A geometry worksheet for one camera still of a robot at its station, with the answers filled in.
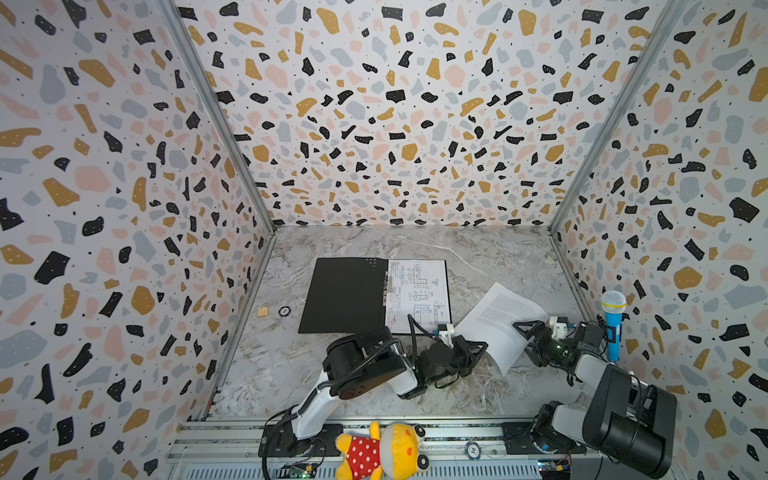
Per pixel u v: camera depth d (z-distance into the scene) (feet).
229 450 2.39
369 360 1.51
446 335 2.75
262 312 3.12
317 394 1.80
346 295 3.32
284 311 3.20
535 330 2.64
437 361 2.21
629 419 1.45
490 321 3.02
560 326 2.76
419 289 3.39
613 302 2.27
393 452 2.17
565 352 2.25
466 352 2.46
